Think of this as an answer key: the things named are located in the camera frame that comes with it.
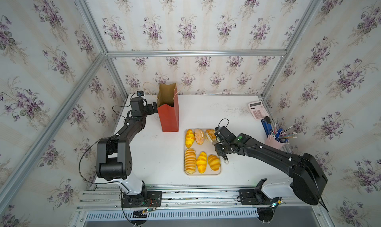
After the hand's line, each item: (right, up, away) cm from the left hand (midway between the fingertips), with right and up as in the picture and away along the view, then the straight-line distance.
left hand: (148, 104), depth 92 cm
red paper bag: (+14, -2, -12) cm, 19 cm away
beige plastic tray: (+38, -27, -1) cm, 46 cm away
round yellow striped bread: (+40, -33, -10) cm, 53 cm away
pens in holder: (+81, -19, -6) cm, 83 cm away
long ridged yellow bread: (+26, -33, -9) cm, 43 cm away
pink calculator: (+77, -4, +16) cm, 79 cm away
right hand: (+45, -26, -8) cm, 52 cm away
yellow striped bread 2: (+33, -34, -9) cm, 48 cm away
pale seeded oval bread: (+32, -20, -1) cm, 38 cm away
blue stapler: (+79, -14, +7) cm, 80 cm away
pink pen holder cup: (+74, -22, -6) cm, 78 cm away
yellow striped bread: (+26, -21, 0) cm, 34 cm away
